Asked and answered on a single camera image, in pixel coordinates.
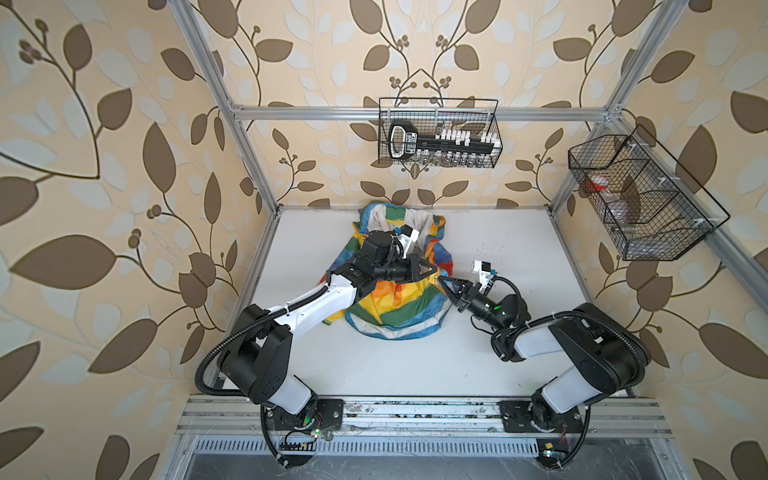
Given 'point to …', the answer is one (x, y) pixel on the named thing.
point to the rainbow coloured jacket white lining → (400, 311)
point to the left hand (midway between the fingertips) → (440, 267)
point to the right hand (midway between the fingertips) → (439, 283)
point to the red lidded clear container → (598, 183)
